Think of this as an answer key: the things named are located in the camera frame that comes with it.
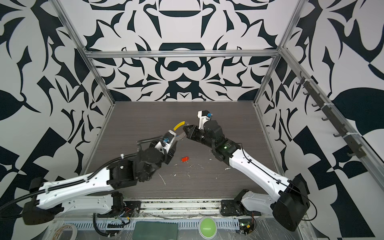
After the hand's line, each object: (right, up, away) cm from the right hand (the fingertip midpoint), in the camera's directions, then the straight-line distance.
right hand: (183, 127), depth 71 cm
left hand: (-5, -3, -6) cm, 9 cm away
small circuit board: (+29, -46, 0) cm, 54 cm away
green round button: (+11, -45, -2) cm, 47 cm away
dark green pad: (-13, -47, -2) cm, 48 cm away
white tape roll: (-48, -47, -3) cm, 67 cm away
